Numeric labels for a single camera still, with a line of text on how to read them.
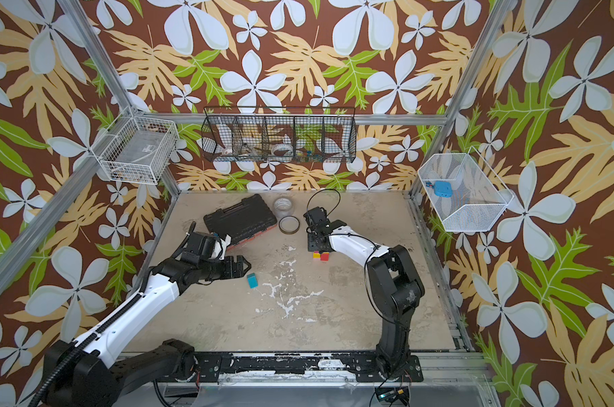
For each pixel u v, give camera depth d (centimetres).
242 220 105
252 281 93
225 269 72
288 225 108
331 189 123
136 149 86
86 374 38
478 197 78
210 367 74
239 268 73
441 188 86
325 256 97
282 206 115
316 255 96
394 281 50
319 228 73
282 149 99
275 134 97
